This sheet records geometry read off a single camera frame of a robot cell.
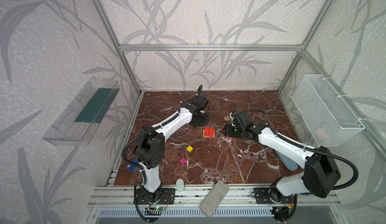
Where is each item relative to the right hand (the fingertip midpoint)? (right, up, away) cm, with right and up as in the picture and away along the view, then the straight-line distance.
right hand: (224, 126), depth 86 cm
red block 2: (-7, -5, +10) cm, 13 cm away
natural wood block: (-9, -8, +8) cm, 14 cm away
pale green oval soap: (-24, -28, -10) cm, 38 cm away
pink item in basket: (+47, -1, -12) cm, 48 cm away
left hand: (-9, +4, +3) cm, 11 cm away
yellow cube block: (-20, -14, +3) cm, 25 cm away
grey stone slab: (-8, -33, -15) cm, 37 cm away
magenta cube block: (-24, -19, -1) cm, 31 cm away
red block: (-10, -4, +10) cm, 15 cm away
